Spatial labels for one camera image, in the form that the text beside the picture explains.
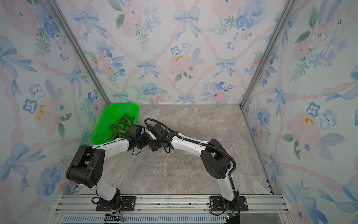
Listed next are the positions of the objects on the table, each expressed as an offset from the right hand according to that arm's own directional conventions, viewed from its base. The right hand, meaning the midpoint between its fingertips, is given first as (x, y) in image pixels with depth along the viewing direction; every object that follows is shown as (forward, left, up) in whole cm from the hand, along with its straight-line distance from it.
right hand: (154, 141), depth 88 cm
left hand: (+5, +3, -5) cm, 8 cm away
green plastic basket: (+25, +37, -2) cm, 45 cm away
